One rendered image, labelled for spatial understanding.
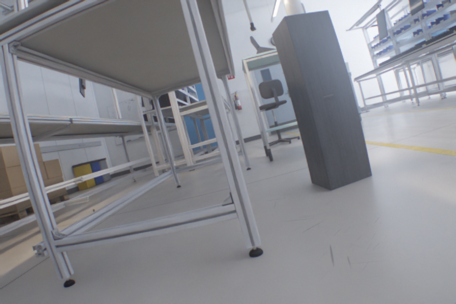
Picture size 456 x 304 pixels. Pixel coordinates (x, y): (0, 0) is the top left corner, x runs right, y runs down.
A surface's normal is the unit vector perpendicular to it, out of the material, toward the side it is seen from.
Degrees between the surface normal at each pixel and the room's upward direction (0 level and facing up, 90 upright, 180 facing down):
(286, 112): 90
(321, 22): 90
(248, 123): 90
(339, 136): 90
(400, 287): 0
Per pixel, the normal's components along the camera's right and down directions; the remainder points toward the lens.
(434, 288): -0.26, -0.96
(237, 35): -0.05, 0.06
